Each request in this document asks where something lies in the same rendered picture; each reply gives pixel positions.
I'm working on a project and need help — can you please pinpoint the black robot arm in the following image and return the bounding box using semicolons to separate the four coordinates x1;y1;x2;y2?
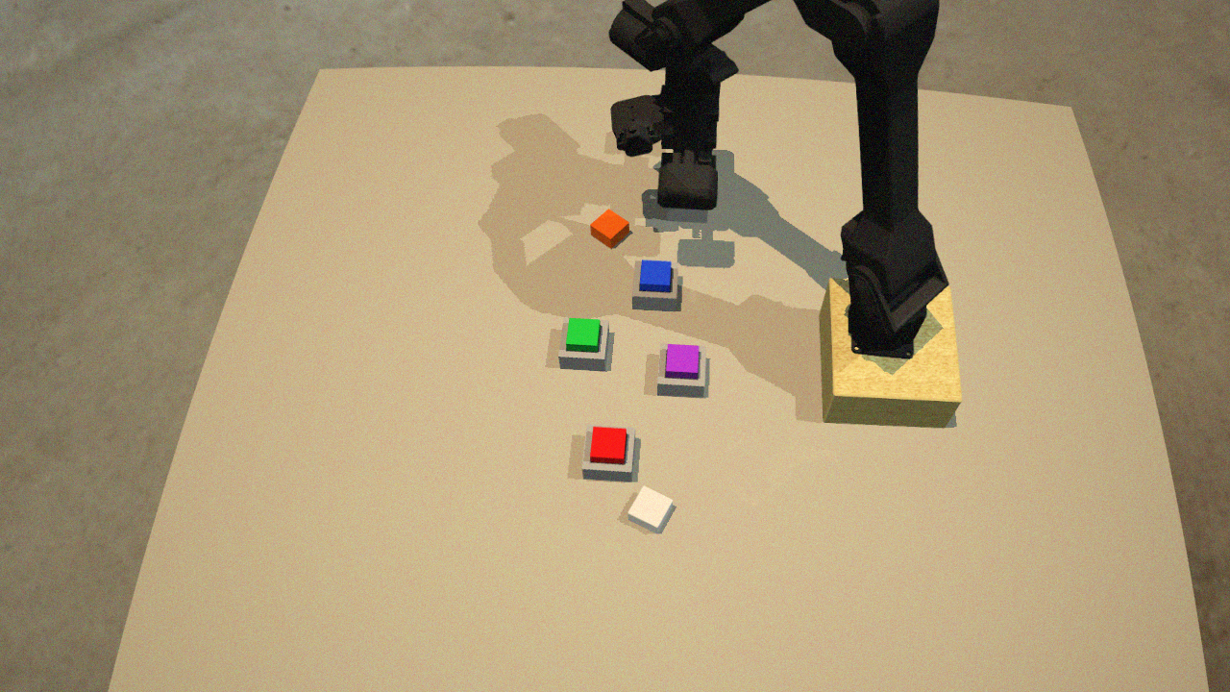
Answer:
608;0;948;358

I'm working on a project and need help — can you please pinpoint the red button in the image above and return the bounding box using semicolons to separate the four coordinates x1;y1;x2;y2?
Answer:
581;425;635;482

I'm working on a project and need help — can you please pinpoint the green button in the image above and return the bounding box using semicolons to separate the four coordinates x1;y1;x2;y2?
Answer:
558;318;609;372

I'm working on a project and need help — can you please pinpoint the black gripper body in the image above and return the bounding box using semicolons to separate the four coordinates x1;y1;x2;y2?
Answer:
657;95;720;210

